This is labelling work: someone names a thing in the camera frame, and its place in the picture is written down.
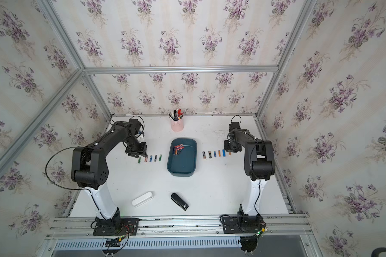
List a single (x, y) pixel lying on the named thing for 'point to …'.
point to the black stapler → (180, 203)
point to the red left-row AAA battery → (146, 159)
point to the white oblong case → (142, 199)
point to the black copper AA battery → (204, 155)
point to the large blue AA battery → (224, 152)
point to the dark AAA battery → (155, 158)
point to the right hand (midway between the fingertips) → (231, 149)
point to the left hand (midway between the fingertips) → (144, 156)
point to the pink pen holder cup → (177, 125)
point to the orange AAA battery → (219, 153)
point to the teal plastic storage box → (182, 157)
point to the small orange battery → (229, 153)
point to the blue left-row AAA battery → (150, 158)
